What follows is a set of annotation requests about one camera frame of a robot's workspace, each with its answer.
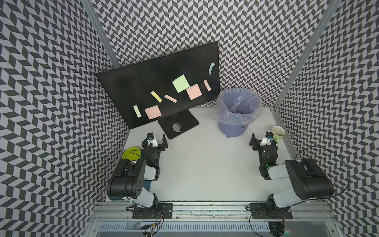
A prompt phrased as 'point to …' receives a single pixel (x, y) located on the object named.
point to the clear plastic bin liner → (238, 106)
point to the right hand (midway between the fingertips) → (260, 136)
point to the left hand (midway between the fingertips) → (156, 136)
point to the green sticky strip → (138, 113)
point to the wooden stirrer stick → (289, 135)
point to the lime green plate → (132, 153)
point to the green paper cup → (278, 132)
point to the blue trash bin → (232, 130)
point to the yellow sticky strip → (156, 96)
